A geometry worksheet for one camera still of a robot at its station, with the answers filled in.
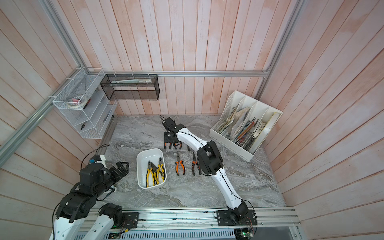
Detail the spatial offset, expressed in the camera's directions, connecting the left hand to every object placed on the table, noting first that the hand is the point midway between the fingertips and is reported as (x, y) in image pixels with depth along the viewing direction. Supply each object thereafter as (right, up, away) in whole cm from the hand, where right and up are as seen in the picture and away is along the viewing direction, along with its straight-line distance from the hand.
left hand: (123, 169), depth 71 cm
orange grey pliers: (+28, +13, 0) cm, 31 cm away
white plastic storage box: (+3, +2, +21) cm, 22 cm away
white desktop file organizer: (+71, +23, +31) cm, 81 cm away
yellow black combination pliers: (+8, -5, +19) cm, 21 cm away
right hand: (+17, +13, +30) cm, 37 cm away
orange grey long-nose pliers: (+25, -3, +20) cm, 32 cm away
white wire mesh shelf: (-21, +24, +7) cm, 33 cm away
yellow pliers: (+14, -5, +19) cm, 24 cm away
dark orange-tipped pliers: (+32, +7, +29) cm, 44 cm away
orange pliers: (+19, +8, +30) cm, 36 cm away
